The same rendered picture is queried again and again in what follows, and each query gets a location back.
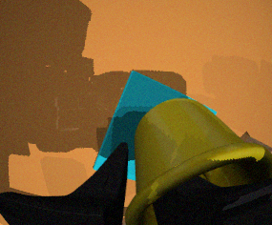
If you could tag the olive yellow cup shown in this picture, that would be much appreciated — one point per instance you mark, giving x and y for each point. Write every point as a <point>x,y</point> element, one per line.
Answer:
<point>179,140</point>

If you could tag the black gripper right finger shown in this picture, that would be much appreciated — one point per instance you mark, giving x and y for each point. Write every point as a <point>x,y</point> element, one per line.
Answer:
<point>199,202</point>

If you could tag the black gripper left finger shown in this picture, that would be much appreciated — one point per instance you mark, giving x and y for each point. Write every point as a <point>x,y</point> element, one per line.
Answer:
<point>98,201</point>

